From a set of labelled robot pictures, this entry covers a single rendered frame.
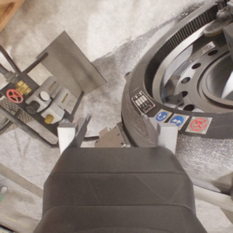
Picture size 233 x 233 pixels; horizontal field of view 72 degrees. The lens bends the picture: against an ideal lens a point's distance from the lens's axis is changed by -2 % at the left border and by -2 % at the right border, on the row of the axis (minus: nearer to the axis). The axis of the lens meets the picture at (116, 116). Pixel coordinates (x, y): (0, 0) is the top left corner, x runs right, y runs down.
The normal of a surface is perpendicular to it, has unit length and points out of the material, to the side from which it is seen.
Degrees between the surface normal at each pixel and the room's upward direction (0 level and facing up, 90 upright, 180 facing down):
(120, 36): 0
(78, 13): 0
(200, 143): 82
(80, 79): 0
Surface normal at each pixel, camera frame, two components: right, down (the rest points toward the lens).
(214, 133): -0.59, -0.65
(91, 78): -0.11, 0.65
